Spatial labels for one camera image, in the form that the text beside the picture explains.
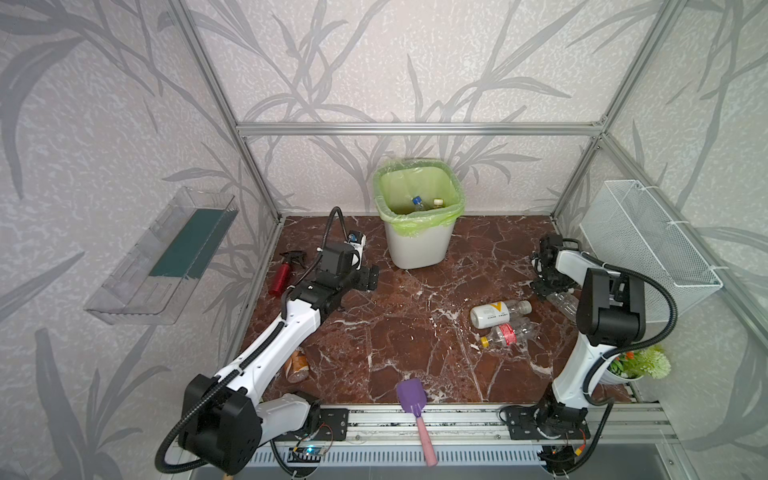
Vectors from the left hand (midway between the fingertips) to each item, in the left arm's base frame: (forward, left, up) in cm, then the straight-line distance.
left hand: (368, 255), depth 82 cm
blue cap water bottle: (+28, -15, -6) cm, 33 cm away
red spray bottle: (+5, +31, -18) cm, 36 cm away
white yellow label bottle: (-11, -35, -14) cm, 39 cm away
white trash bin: (+12, -19, -13) cm, 26 cm away
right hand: (+3, -61, -17) cm, 64 cm away
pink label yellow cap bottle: (-16, -40, -16) cm, 46 cm away
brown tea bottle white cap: (+24, -22, -3) cm, 33 cm away
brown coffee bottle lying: (-25, +18, -16) cm, 35 cm away
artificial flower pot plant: (-26, -68, -4) cm, 73 cm away
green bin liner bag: (+28, -8, +3) cm, 29 cm away
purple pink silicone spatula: (-31, -13, -20) cm, 39 cm away
